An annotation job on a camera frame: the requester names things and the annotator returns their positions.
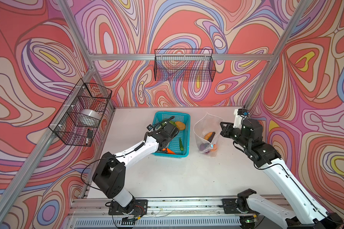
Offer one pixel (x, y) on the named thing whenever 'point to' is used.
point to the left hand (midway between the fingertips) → (167, 137)
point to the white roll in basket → (89, 117)
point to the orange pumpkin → (215, 148)
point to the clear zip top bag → (207, 130)
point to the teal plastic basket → (185, 134)
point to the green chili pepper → (181, 145)
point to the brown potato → (180, 125)
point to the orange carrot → (168, 150)
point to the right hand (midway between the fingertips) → (221, 126)
